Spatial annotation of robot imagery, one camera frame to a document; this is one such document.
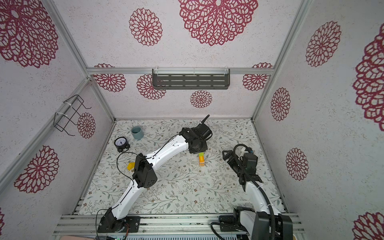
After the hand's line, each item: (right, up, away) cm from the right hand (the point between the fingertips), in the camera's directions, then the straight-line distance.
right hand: (227, 154), depth 86 cm
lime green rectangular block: (-15, 0, 0) cm, 15 cm away
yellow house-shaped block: (-58, -8, +5) cm, 58 cm away
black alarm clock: (-69, +5, +17) cm, 71 cm away
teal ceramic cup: (-59, +12, +19) cm, 63 cm away
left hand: (-14, +1, +3) cm, 14 cm away
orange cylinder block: (-14, -6, +4) cm, 16 cm away
